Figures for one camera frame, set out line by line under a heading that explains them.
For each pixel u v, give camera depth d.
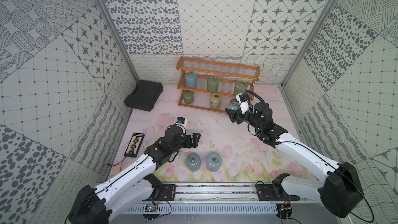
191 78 0.95
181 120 0.71
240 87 0.90
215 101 1.01
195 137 0.72
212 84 0.93
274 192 0.65
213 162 0.75
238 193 0.76
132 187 0.57
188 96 1.04
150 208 0.71
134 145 0.88
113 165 0.83
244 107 0.69
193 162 0.76
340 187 0.40
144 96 1.08
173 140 0.60
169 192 0.73
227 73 0.85
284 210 0.73
